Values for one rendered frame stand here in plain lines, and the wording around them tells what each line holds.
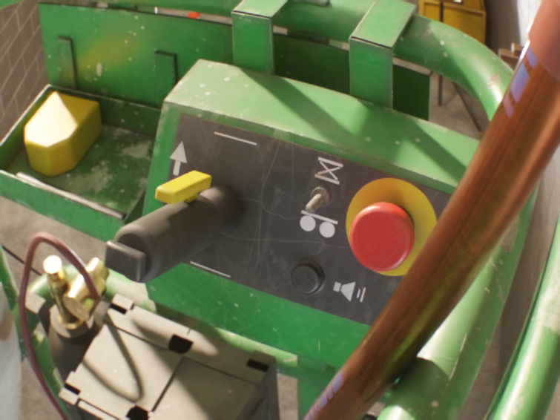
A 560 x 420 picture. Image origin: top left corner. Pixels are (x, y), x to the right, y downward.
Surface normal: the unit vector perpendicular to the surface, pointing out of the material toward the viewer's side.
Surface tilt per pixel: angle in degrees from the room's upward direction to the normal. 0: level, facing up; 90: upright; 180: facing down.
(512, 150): 87
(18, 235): 0
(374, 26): 0
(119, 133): 0
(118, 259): 57
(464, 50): 27
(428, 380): 9
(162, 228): 45
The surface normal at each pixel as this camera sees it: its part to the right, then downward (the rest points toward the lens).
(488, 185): -0.68, 0.50
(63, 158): 0.39, 0.68
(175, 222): 0.67, -0.61
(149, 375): -0.03, -0.66
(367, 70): -0.41, 0.69
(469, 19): -0.15, 0.74
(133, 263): -0.36, 0.22
